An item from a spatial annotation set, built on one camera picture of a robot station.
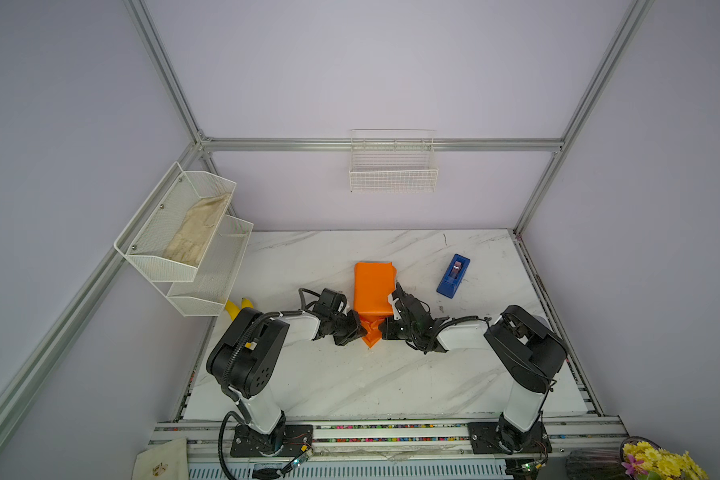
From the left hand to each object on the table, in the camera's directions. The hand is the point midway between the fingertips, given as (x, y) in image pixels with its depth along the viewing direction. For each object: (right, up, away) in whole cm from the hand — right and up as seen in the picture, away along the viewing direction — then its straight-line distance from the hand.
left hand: (367, 332), depth 91 cm
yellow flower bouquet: (+49, -12, -40) cm, 64 cm away
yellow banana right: (-40, +8, +4) cm, 41 cm away
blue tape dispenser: (+29, +17, +9) cm, 35 cm away
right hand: (+3, +1, +1) cm, 3 cm away
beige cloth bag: (-48, -26, -21) cm, 58 cm away
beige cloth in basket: (-46, +34, -10) cm, 58 cm away
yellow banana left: (-43, +7, +1) cm, 43 cm away
